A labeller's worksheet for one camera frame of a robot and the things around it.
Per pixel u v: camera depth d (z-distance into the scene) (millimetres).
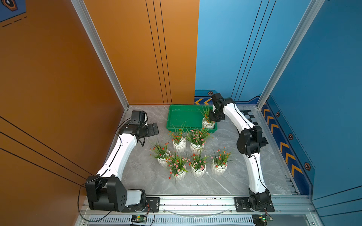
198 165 727
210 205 754
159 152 815
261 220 706
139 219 718
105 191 401
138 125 621
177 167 712
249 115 1087
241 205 725
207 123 950
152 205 737
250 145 602
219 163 753
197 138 830
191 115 1134
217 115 851
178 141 898
